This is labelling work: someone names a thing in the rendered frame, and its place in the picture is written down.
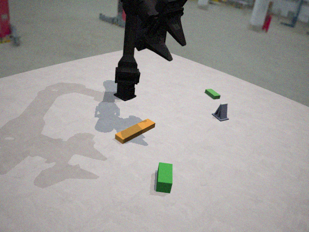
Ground green rectangular block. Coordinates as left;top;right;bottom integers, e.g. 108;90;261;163
156;162;173;193

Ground brown bar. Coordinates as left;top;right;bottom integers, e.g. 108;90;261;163
115;119;155;144

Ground green rectangular bar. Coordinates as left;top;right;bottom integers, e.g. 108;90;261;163
205;89;220;100

